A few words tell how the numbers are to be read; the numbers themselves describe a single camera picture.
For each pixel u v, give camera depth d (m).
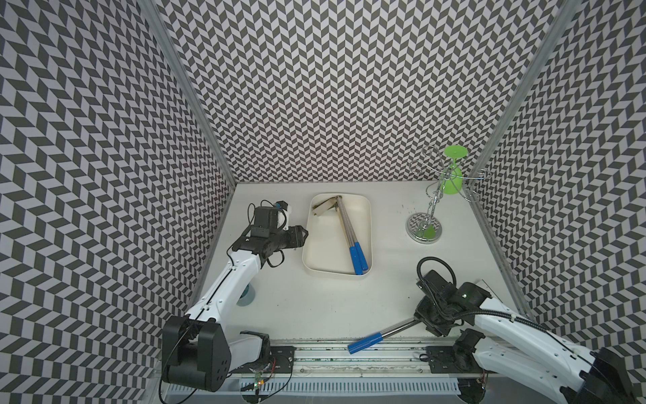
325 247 0.96
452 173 0.78
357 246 0.92
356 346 0.74
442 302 0.60
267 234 0.63
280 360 0.71
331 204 1.03
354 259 0.88
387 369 0.72
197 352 0.39
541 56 0.76
